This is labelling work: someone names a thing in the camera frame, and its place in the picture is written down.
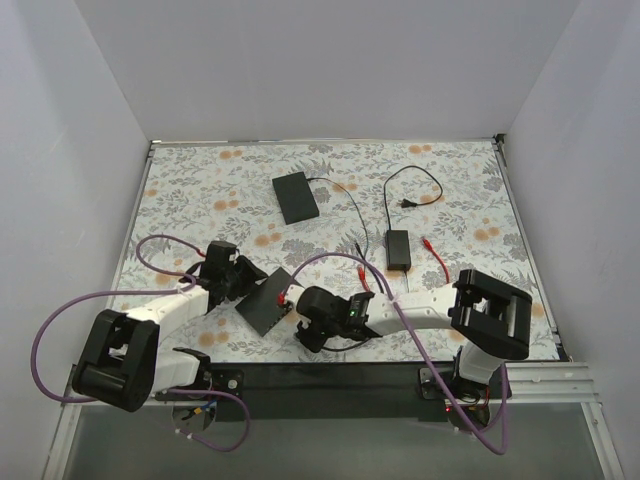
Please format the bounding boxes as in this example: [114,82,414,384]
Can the black network switch with ports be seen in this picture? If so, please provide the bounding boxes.
[235,268,291,337]

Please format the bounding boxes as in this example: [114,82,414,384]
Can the black cable with plug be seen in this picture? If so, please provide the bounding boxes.
[305,176,376,354]

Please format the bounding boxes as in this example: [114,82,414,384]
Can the black rectangular box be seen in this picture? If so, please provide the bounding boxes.
[272,172,319,225]

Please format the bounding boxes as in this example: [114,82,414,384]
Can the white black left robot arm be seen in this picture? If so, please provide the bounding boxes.
[71,241,268,412]

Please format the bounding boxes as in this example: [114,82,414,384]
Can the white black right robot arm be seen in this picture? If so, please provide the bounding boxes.
[282,269,532,392]

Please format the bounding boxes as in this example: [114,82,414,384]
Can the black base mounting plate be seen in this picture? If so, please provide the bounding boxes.
[154,364,514,424]

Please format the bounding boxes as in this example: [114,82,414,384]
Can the floral patterned table mat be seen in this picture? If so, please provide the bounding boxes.
[111,141,559,360]

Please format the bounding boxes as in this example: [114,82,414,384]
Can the black power adapter brick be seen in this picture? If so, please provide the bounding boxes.
[385,230,411,272]

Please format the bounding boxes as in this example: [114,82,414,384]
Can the red ethernet cable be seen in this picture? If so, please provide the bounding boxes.
[357,238,451,294]

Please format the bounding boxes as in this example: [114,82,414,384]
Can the black power cord with prongs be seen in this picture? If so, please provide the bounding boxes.
[383,165,445,231]

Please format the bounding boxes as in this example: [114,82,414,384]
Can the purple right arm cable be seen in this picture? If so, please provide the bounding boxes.
[277,253,512,457]

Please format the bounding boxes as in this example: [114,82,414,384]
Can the aluminium frame rail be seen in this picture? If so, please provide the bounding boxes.
[62,363,601,407]

